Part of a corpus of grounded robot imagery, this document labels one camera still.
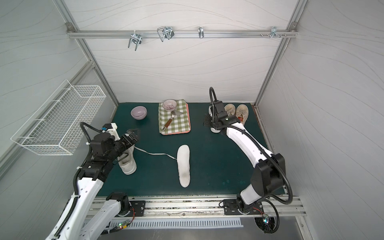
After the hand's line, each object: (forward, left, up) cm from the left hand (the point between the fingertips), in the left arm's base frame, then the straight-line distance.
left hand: (135, 133), depth 73 cm
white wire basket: (-1, +33, +7) cm, 34 cm away
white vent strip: (-34, -21, -25) cm, 48 cm away
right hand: (+13, -37, -4) cm, 40 cm away
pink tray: (+44, -23, -23) cm, 54 cm away
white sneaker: (+18, -42, -22) cm, 51 cm away
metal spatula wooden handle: (+36, -12, -24) cm, 45 cm away
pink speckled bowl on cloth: (+43, -8, -22) cm, 49 cm away
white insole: (-5, -23, -24) cm, 34 cm away
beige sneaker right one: (+32, -63, -18) cm, 73 cm away
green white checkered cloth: (+26, -19, -24) cm, 40 cm away
